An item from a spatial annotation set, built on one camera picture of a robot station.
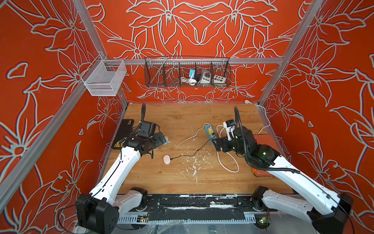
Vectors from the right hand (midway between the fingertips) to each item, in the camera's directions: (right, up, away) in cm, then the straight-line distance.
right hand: (216, 138), depth 73 cm
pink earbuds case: (-28, -16, +15) cm, 35 cm away
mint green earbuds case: (-29, -4, +22) cm, 37 cm away
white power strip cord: (+49, +6, +36) cm, 61 cm away
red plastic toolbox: (+40, -5, +21) cm, 46 cm away
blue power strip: (0, 0, +20) cm, 20 cm away
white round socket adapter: (-3, +36, +18) cm, 40 cm away
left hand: (-32, -2, +7) cm, 33 cm away
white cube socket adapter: (+6, +36, +22) cm, 42 cm away
